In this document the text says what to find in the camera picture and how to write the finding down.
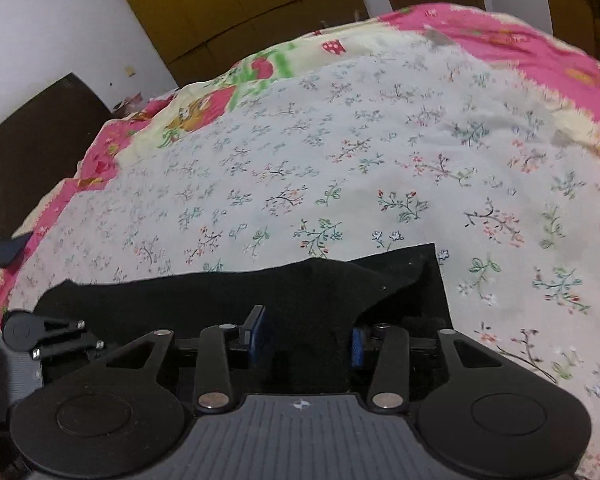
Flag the wooden wardrobe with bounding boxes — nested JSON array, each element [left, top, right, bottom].
[[104, 0, 369, 87]]

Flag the wooden nightstand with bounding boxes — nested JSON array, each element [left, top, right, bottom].
[[541, 0, 600, 64]]

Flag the dark wooden headboard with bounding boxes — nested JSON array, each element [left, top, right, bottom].
[[0, 72, 112, 273]]

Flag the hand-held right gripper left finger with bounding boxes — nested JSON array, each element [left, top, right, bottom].
[[102, 305, 270, 413]]

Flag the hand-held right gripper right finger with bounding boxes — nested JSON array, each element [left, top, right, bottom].
[[351, 322, 503, 411]]

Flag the white floral bed sheet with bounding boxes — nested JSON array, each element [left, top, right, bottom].
[[0, 42, 600, 480]]

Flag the pink cartoon print quilt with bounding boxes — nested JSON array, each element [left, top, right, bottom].
[[0, 2, 600, 321]]

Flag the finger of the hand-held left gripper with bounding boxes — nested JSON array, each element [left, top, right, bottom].
[[29, 317, 105, 362]]

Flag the black pants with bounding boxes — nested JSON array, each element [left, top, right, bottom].
[[36, 242, 454, 397]]

